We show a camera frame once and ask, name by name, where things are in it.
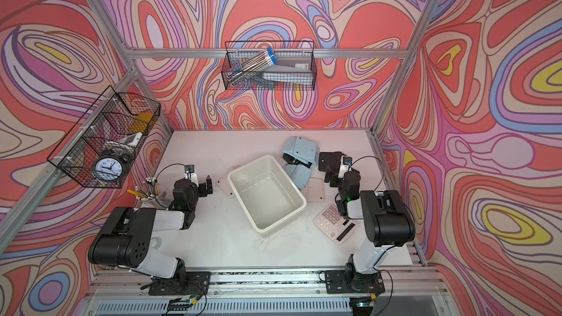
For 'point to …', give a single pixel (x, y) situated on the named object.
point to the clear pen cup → (150, 190)
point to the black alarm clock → (109, 167)
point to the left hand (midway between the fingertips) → (199, 177)
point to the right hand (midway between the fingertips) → (338, 171)
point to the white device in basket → (132, 140)
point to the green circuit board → (178, 304)
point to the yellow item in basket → (140, 123)
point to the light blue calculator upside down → (303, 149)
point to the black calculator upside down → (330, 161)
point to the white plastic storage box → (267, 196)
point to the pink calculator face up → (334, 224)
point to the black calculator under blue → (291, 160)
